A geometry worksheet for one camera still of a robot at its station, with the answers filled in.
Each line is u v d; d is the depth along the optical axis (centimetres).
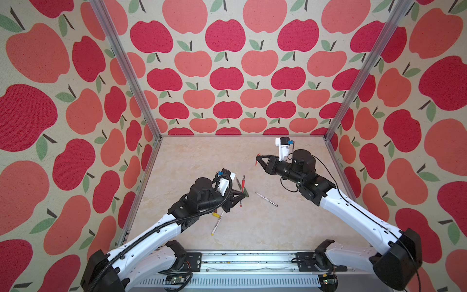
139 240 45
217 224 84
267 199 93
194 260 75
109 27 74
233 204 66
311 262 72
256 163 72
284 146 65
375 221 44
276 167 64
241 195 70
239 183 98
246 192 95
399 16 71
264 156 69
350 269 73
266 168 66
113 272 40
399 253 38
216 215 87
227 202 62
